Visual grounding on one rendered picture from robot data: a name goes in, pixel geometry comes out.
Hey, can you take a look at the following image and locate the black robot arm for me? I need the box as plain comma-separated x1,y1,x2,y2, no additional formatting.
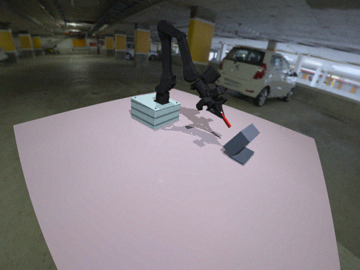
154,20,225,105

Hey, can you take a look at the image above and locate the blue-grey square panel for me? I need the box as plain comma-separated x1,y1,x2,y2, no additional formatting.
223,123,260,165

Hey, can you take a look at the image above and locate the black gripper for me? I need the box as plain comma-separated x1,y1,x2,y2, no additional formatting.
196,87,228,119

